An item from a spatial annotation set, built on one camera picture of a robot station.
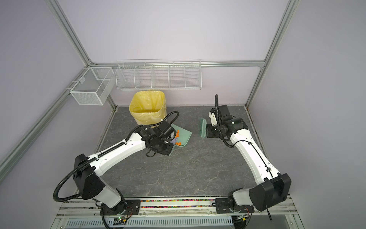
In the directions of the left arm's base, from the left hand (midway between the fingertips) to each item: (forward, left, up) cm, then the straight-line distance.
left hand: (168, 153), depth 77 cm
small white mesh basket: (+50, +53, +9) cm, 73 cm away
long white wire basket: (+54, +6, +14) cm, 56 cm away
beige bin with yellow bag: (+39, +16, -2) cm, 42 cm away
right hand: (+8, -23, +7) cm, 26 cm away
